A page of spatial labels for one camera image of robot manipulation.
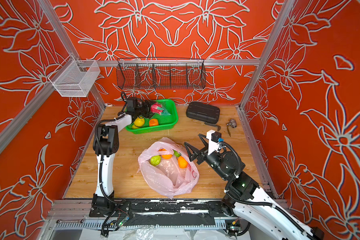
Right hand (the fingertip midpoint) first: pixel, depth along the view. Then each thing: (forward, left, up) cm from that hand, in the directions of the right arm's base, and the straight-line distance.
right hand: (190, 139), depth 61 cm
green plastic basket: (+37, +15, -33) cm, 52 cm away
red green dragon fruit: (+38, +20, -19) cm, 47 cm away
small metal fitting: (+32, -34, -31) cm, 56 cm away
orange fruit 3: (+6, +13, -28) cm, 31 cm away
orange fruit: (+32, +23, -28) cm, 48 cm away
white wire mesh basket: (+46, +70, +1) cm, 83 cm away
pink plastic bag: (-8, +11, -23) cm, 27 cm away
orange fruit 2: (+1, +3, -27) cm, 27 cm away
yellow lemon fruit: (+31, +32, -26) cm, 51 cm away
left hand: (+41, +21, -18) cm, 50 cm away
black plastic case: (+39, -13, -26) cm, 49 cm away
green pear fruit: (+4, +19, -28) cm, 34 cm away
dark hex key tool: (+31, -24, -33) cm, 51 cm away
